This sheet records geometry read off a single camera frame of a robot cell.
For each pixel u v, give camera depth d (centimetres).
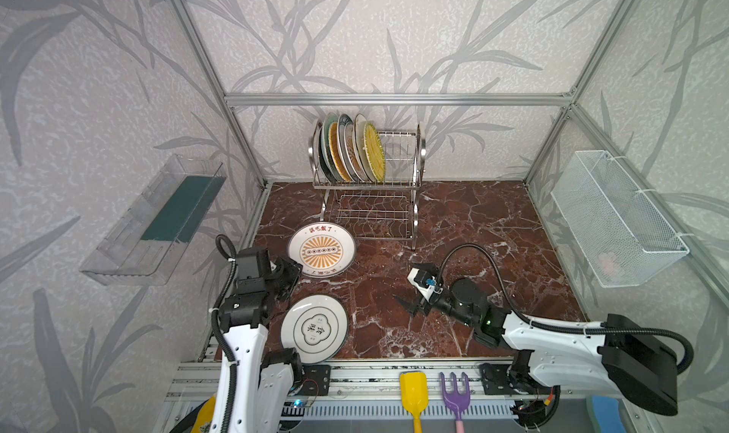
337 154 74
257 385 58
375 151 86
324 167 75
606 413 68
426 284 62
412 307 67
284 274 62
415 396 72
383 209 105
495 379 74
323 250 82
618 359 42
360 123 79
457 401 70
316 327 83
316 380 73
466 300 58
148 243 66
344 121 79
